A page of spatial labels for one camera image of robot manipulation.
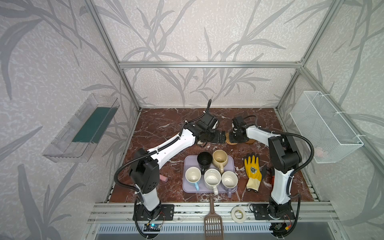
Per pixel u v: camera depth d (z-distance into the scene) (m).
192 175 0.84
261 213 0.73
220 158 0.91
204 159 0.85
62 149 0.60
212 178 0.84
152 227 0.71
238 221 0.71
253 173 0.85
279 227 0.75
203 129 0.61
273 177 0.62
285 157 0.53
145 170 0.44
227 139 0.94
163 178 0.83
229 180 0.83
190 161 0.92
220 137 0.73
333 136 0.61
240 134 0.76
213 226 0.71
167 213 0.74
